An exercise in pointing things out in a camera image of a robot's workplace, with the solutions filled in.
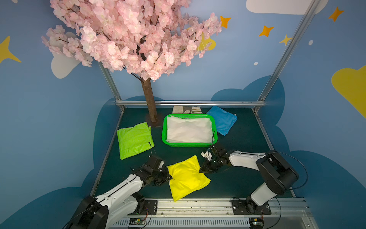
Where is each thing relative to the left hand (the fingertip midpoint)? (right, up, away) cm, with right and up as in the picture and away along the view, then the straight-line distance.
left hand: (173, 175), depth 83 cm
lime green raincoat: (-29, +19, +15) cm, 38 cm away
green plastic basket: (+10, +17, +9) cm, 22 cm away
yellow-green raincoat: (+8, -2, -2) cm, 8 cm away
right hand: (+17, +2, +3) cm, 17 cm away
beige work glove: (+2, +43, +39) cm, 58 cm away
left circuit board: (-18, -19, -11) cm, 29 cm away
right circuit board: (+44, -21, -10) cm, 50 cm away
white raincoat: (+10, +26, +16) cm, 32 cm away
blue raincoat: (+39, +33, +28) cm, 58 cm away
